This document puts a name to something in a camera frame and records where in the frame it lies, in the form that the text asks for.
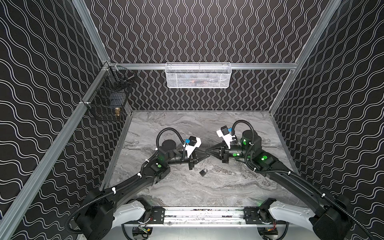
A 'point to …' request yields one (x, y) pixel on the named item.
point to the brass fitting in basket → (117, 111)
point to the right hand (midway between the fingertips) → (207, 151)
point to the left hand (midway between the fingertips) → (212, 155)
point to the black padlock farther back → (203, 172)
